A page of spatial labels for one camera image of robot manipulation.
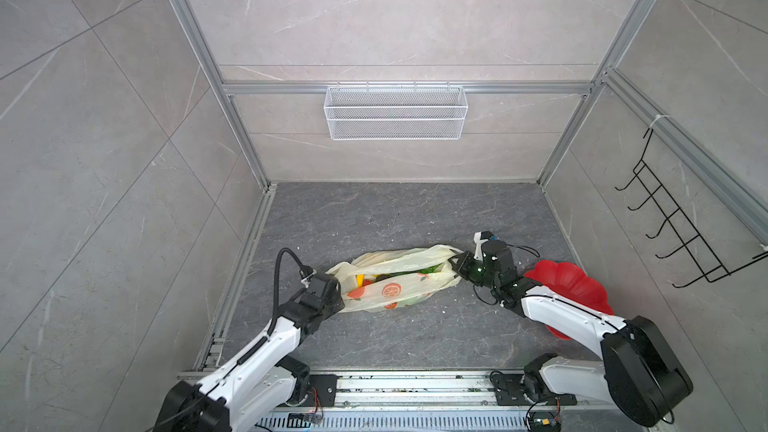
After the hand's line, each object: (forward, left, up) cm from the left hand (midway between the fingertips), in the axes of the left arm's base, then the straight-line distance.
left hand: (335, 291), depth 86 cm
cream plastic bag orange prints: (+1, -18, +6) cm, 19 cm away
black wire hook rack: (-10, -80, +30) cm, 86 cm away
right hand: (+7, -33, +7) cm, 35 cm away
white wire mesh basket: (+52, -20, +26) cm, 62 cm away
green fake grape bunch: (+6, -29, +1) cm, 29 cm away
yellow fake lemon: (+3, -7, 0) cm, 8 cm away
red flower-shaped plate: (+2, -74, -3) cm, 74 cm away
